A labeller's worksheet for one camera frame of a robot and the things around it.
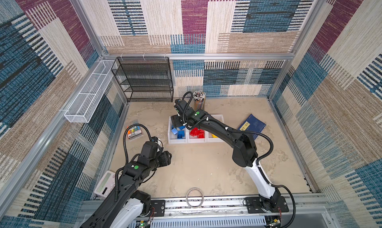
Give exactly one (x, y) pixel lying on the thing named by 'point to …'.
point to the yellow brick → (213, 136)
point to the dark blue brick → (174, 131)
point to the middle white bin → (189, 139)
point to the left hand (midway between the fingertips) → (167, 154)
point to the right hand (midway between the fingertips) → (178, 120)
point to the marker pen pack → (134, 131)
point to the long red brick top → (195, 131)
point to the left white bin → (173, 139)
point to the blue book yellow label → (252, 124)
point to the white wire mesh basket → (80, 109)
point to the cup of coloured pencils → (199, 97)
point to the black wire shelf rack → (144, 79)
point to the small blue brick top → (182, 127)
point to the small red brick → (201, 133)
